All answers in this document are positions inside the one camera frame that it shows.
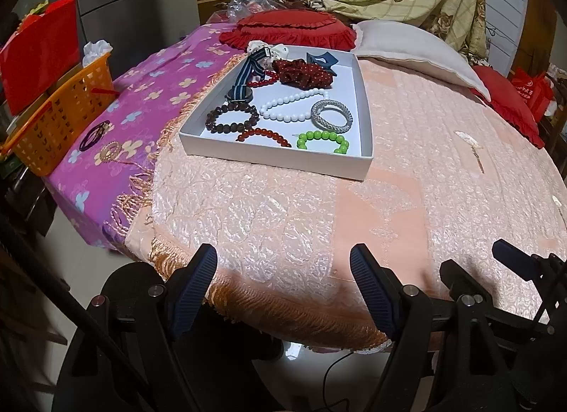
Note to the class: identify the red box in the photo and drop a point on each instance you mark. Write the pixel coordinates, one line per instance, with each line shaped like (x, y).
(43, 49)

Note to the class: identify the pink floral blanket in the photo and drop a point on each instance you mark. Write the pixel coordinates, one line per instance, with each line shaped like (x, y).
(95, 189)

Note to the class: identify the white pillow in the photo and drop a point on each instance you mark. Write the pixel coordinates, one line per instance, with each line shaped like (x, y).
(411, 47)

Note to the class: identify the red ruffled pillow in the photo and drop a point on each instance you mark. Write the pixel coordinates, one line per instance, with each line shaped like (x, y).
(508, 103)

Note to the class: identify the peach quilted bedspread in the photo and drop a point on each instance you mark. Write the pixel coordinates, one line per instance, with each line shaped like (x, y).
(283, 237)

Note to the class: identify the white tissue in basket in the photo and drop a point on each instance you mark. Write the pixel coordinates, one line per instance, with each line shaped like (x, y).
(95, 50)

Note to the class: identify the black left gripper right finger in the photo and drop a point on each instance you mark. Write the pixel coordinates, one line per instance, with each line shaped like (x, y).
(380, 290)

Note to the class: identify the white fan hairpin with tassel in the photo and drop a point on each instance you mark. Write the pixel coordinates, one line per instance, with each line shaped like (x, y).
(474, 146)

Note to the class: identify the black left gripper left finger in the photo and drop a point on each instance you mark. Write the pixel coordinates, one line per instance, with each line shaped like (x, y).
(188, 286)

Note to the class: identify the silver grey bangle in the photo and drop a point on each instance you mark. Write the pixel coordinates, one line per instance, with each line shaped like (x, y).
(331, 115)

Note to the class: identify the dark red beaded scrunchie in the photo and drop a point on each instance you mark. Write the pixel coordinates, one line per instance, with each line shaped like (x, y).
(303, 75)

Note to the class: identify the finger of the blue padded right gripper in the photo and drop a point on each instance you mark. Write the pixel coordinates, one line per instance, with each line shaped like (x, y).
(517, 261)

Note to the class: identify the white fabric scrunchie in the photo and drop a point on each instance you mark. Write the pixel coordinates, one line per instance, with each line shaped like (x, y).
(272, 49)

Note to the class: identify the red shopping bag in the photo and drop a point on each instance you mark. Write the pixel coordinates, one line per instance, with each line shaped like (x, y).
(536, 91)

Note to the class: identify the orange plastic basket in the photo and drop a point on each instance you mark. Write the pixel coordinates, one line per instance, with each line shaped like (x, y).
(43, 140)

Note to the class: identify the white shallow tray box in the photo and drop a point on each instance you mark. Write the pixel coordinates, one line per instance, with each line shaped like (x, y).
(285, 135)

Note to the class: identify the dark blue hair clip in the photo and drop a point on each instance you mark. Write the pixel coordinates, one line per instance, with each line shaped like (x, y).
(326, 61)

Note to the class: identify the clear plastic bag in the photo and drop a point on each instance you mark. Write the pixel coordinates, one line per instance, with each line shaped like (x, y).
(234, 10)

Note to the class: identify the red round ruffled cushion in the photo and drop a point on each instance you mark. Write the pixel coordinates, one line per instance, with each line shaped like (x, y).
(292, 27)

